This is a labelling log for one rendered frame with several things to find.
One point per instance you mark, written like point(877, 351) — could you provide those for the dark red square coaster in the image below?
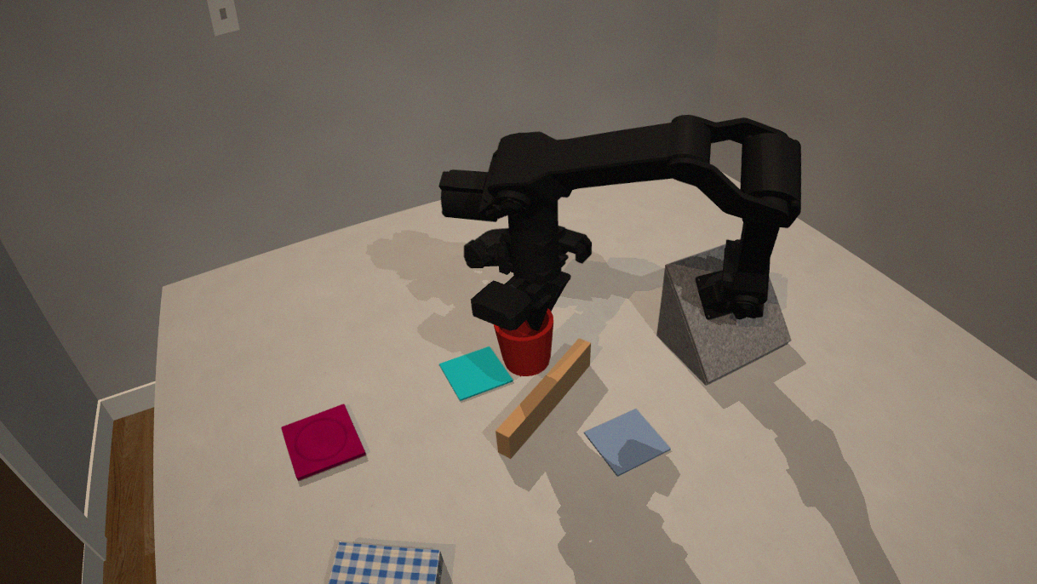
point(322, 442)

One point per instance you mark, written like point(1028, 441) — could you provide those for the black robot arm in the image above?
point(532, 171)

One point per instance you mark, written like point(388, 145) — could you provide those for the red cup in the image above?
point(525, 351)

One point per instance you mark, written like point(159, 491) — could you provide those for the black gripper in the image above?
point(536, 268)

